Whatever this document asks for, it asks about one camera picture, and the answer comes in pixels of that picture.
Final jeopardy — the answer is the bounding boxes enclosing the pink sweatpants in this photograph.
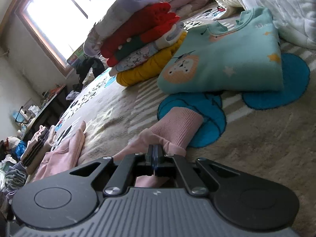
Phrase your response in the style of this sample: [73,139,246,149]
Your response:
[32,107,204,182]

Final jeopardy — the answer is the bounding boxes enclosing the folded beige striped clothes stack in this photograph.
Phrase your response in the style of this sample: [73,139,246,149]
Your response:
[20,125,56,175]

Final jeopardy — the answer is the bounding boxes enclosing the clothes pile beside bed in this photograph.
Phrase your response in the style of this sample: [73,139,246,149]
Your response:
[1,136,28,219]

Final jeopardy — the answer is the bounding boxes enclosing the yellow folded garment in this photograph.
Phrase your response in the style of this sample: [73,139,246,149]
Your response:
[116,32,187,87]

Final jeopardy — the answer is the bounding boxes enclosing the dark side desk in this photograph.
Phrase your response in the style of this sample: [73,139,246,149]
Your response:
[13,84,69,141]

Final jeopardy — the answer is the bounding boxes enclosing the black garment pile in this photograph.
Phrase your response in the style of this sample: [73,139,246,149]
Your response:
[75,57,105,81]

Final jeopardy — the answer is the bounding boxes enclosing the Mickey Mouse bed blanket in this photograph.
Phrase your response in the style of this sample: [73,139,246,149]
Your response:
[56,41,315,236]

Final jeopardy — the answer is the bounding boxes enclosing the colourful alphabet headboard mat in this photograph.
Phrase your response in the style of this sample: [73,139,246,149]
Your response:
[67,44,85,66]

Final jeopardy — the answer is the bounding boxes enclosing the white patterned folded garment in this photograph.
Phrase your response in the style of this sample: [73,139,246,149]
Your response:
[109,23,184,76]

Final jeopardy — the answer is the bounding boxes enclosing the teal lion print sweatshirt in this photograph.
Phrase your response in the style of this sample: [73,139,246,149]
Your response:
[157,7,283,94]

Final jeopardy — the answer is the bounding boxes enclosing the red folded sweater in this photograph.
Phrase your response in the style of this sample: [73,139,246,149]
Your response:
[101,2,180,67]

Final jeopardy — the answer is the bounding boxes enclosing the lavender folded garment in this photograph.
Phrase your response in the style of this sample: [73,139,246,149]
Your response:
[83,0,159,57]

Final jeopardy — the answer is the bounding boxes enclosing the window with wooden frame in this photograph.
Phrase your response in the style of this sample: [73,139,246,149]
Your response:
[17,0,115,76]

